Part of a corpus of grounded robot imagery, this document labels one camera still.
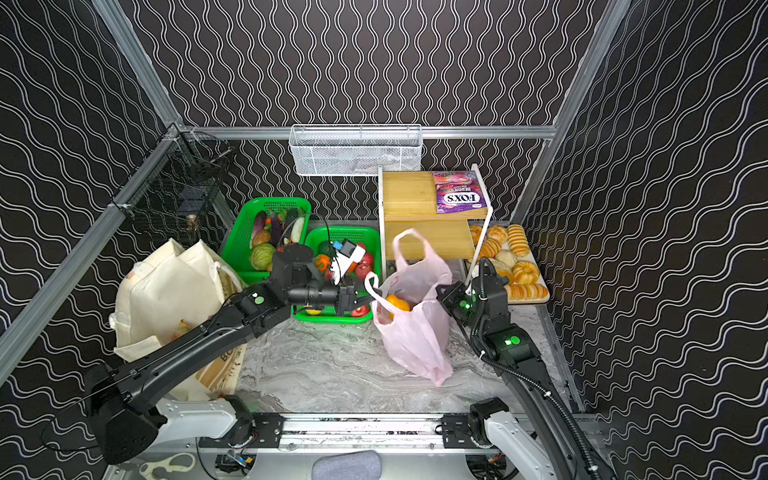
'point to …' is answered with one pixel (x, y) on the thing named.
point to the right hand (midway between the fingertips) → (435, 285)
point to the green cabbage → (262, 255)
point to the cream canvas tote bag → (166, 293)
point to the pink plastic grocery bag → (409, 312)
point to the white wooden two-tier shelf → (407, 201)
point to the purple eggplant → (276, 230)
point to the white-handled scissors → (147, 468)
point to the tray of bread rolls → (504, 245)
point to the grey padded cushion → (352, 465)
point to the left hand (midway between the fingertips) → (385, 296)
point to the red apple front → (360, 311)
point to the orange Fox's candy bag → (181, 330)
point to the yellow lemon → (313, 311)
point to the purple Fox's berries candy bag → (458, 191)
